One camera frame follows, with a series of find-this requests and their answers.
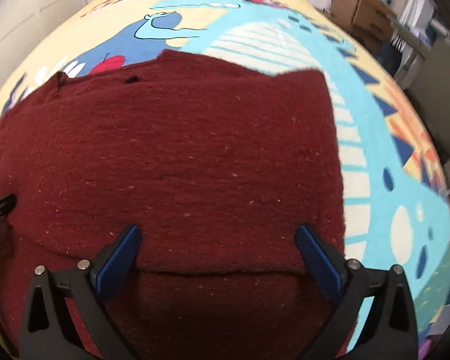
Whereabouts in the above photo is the glass desk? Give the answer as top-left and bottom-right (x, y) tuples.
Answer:
(388, 16), (431, 89)

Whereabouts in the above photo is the dark blue bag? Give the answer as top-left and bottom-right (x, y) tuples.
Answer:
(377, 36), (405, 77)

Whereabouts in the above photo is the dark red knit sweater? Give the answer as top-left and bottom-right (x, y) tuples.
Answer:
(0, 51), (345, 359)

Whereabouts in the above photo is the yellow dinosaur bed cover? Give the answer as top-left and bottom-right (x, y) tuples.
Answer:
(0, 0), (450, 359)

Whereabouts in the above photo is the wooden drawer cabinet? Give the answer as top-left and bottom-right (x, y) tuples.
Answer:
(329, 0), (396, 41)

